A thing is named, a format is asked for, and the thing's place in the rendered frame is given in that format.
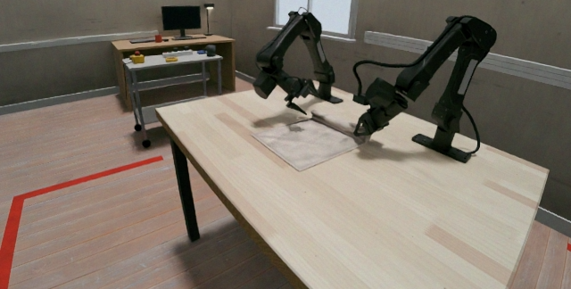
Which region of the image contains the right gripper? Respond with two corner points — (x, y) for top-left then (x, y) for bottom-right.
(278, 78), (320, 115)

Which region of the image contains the beige cloth towel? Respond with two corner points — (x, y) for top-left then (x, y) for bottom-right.
(251, 110), (372, 172)

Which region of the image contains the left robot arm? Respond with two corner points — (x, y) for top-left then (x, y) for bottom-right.
(352, 16), (497, 163)

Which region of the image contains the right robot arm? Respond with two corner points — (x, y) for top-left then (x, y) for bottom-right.
(252, 11), (343, 104)

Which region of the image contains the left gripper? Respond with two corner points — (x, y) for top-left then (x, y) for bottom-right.
(353, 93), (393, 136)

